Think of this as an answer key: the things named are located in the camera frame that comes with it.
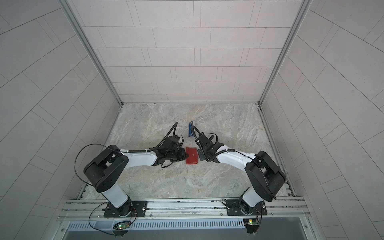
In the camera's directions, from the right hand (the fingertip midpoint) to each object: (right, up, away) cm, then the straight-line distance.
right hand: (203, 152), depth 89 cm
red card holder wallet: (-6, -3, -3) cm, 8 cm away
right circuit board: (+22, -28, -21) cm, 41 cm away
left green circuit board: (-36, -25, -25) cm, 51 cm away
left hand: (-7, -1, -1) cm, 7 cm away
